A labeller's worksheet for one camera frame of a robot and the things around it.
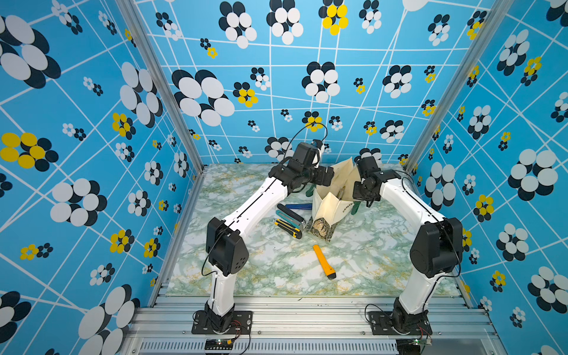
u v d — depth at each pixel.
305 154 0.61
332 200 0.83
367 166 0.72
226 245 0.47
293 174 0.59
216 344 0.72
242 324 0.73
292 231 0.94
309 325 0.74
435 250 0.47
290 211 1.02
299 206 1.03
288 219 0.99
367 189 0.67
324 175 0.71
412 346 0.68
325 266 0.85
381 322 0.73
